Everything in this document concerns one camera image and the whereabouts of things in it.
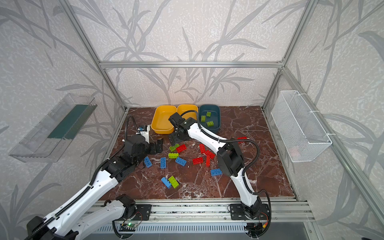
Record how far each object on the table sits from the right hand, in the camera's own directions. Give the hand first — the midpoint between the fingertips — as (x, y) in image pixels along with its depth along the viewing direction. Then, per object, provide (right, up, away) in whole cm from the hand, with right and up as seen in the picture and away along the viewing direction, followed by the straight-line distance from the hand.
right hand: (179, 134), depth 91 cm
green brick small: (+15, +10, +21) cm, 27 cm away
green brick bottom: (-2, -26, -8) cm, 27 cm away
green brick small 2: (+19, +13, +24) cm, 34 cm away
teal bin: (+20, +10, +21) cm, 31 cm away
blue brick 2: (+1, -17, 0) cm, 17 cm away
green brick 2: (-4, -13, 0) cm, 14 cm away
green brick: (-5, -10, +5) cm, 12 cm away
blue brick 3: (+22, -22, -4) cm, 32 cm away
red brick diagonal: (+19, -13, +3) cm, 23 cm away
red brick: (+1, -10, +5) cm, 11 cm away
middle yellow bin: (-2, +17, +22) cm, 28 cm away
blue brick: (-9, -17, -2) cm, 20 cm away
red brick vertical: (+18, -17, -2) cm, 24 cm away
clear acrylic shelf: (-53, +1, -27) cm, 59 cm away
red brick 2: (+11, -17, 0) cm, 20 cm away
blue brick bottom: (-6, -26, -9) cm, 28 cm away
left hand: (-9, +1, -14) cm, 17 cm away
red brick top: (+14, -9, +5) cm, 18 cm away
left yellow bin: (-16, +6, +15) cm, 23 cm away
